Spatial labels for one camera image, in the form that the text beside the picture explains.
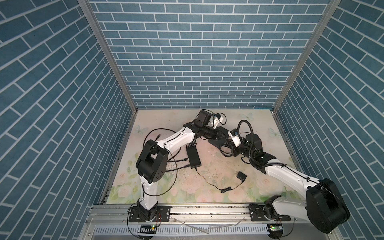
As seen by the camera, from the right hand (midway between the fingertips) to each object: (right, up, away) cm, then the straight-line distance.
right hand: (227, 139), depth 85 cm
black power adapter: (+8, -21, +1) cm, 23 cm away
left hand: (-1, +1, -2) cm, 3 cm away
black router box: (-3, +2, -3) cm, 4 cm away
